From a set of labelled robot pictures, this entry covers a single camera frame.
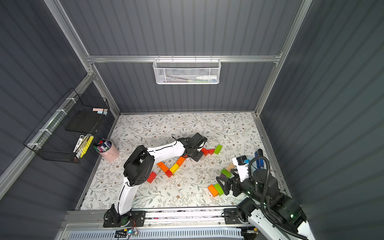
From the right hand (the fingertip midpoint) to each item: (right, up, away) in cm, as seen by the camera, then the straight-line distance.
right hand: (227, 175), depth 63 cm
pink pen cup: (-67, +8, +25) cm, 72 cm away
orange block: (-23, -1, +31) cm, 39 cm away
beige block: (+8, -4, +29) cm, 30 cm away
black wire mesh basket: (-77, +16, +10) cm, 80 cm away
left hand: (-12, +3, +32) cm, 34 cm away
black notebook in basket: (-70, +23, +13) cm, 75 cm away
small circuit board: (-49, -32, +10) cm, 59 cm away
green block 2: (+5, -6, +24) cm, 25 cm away
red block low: (-7, +5, +33) cm, 34 cm away
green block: (+2, +6, +36) cm, 36 cm away
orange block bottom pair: (-4, -15, +18) cm, 24 cm away
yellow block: (-26, -4, +26) cm, 37 cm away
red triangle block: (-3, +4, +34) cm, 35 cm away
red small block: (-29, -7, +25) cm, 39 cm away
